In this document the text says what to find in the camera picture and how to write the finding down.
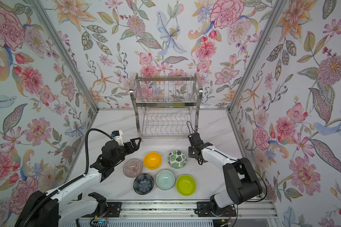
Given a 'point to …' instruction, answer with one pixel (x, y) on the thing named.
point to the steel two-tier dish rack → (166, 107)
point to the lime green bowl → (186, 185)
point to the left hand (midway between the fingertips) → (139, 140)
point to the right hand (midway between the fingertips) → (194, 150)
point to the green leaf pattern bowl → (176, 159)
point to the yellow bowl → (152, 160)
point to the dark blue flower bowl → (143, 184)
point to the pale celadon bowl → (165, 179)
